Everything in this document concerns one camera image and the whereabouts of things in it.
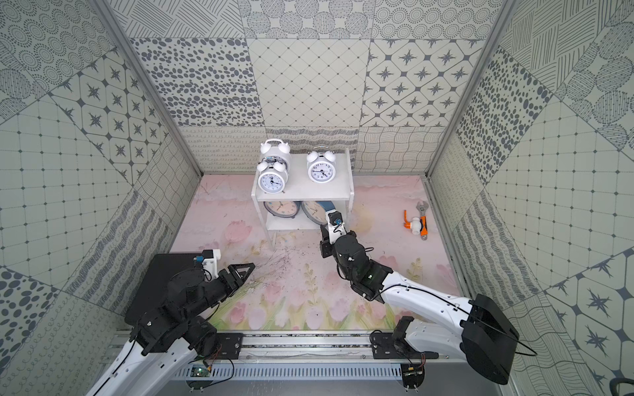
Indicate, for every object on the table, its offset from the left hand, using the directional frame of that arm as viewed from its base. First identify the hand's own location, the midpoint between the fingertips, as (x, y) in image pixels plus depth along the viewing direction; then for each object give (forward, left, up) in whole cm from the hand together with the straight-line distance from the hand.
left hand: (255, 272), depth 70 cm
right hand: (+15, -21, +2) cm, 26 cm away
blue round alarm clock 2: (+20, -17, +4) cm, 26 cm away
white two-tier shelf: (+20, -12, +15) cm, 28 cm away
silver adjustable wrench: (+30, -61, -17) cm, 70 cm away
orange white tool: (+28, -56, -16) cm, 65 cm away
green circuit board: (-22, +17, -20) cm, 34 cm away
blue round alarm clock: (+21, -6, +3) cm, 22 cm away
